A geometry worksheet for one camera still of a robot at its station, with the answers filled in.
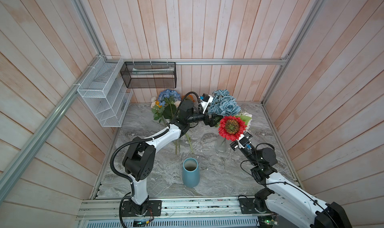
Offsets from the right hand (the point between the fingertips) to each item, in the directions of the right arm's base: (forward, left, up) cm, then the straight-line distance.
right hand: (230, 126), depth 68 cm
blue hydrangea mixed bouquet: (+36, +39, -25) cm, 59 cm away
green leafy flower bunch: (+9, +20, -29) cm, 36 cm away
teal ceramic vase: (-18, +18, -12) cm, 28 cm away
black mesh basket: (+51, +50, -7) cm, 71 cm away
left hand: (+9, +3, -2) cm, 9 cm away
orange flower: (+16, +20, +3) cm, 26 cm away
